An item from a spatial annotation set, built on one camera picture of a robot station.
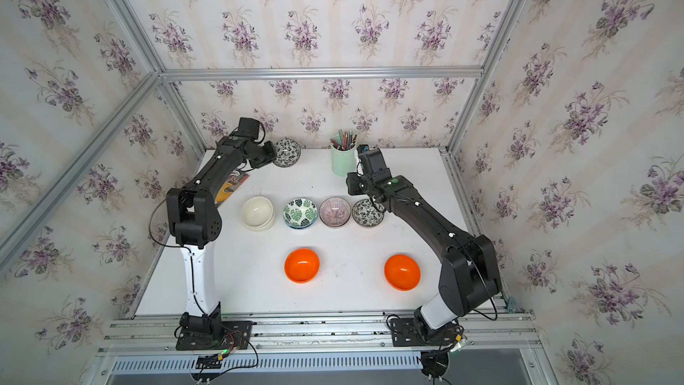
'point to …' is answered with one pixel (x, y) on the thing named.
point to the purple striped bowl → (334, 211)
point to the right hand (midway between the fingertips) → (356, 179)
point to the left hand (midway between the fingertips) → (282, 158)
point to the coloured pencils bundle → (344, 141)
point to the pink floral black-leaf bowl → (288, 152)
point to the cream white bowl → (257, 213)
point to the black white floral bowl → (365, 214)
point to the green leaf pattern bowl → (300, 213)
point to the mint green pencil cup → (343, 161)
